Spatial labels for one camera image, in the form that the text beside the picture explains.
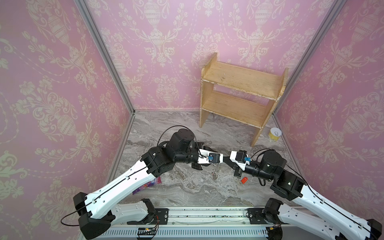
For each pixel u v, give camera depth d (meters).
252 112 0.92
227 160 0.50
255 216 0.73
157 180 0.83
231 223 0.73
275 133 1.00
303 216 0.56
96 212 0.37
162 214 0.75
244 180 0.86
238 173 0.54
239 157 0.49
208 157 0.48
